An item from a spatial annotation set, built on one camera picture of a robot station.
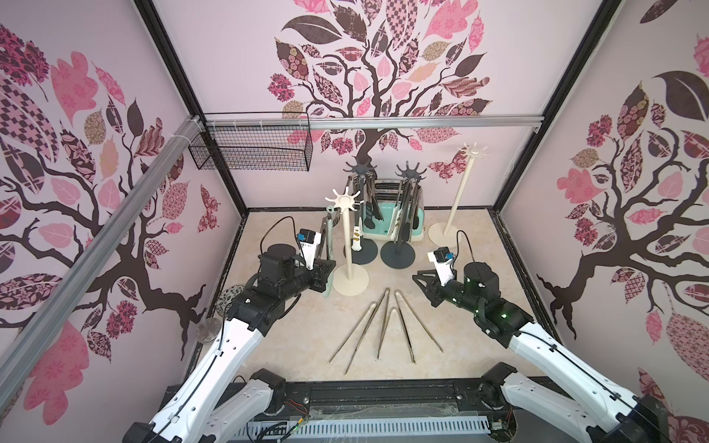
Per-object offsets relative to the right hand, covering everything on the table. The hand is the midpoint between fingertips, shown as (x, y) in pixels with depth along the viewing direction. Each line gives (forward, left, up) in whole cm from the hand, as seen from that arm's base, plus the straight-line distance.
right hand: (419, 272), depth 74 cm
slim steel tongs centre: (+5, +8, -21) cm, 23 cm away
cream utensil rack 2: (+30, -19, -21) cm, 42 cm away
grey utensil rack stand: (+25, +13, -24) cm, 37 cm away
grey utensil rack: (+21, +1, -20) cm, 29 cm away
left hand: (-1, +23, +3) cm, 24 cm away
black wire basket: (+47, +52, +13) cm, 72 cm away
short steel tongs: (-9, +3, -21) cm, 23 cm away
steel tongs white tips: (+17, +5, +3) cm, 18 cm away
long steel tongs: (0, +12, -22) cm, 25 cm away
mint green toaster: (+37, +7, -5) cm, 38 cm away
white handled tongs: (+8, +17, +7) cm, 20 cm away
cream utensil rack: (+10, +21, -20) cm, 30 cm away
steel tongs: (-1, +4, -21) cm, 22 cm away
